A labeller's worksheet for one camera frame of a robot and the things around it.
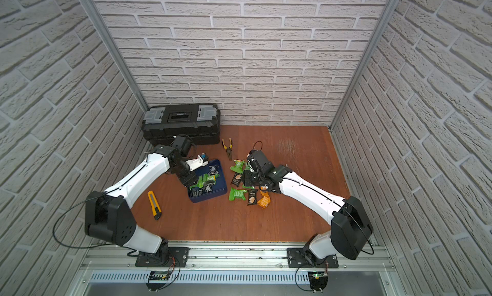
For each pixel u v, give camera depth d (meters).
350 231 0.42
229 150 1.07
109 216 0.43
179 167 0.73
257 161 0.61
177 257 0.73
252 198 0.88
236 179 0.95
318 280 0.70
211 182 0.94
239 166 1.00
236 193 0.90
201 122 1.00
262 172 0.61
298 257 0.74
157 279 0.71
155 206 0.86
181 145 0.68
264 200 0.87
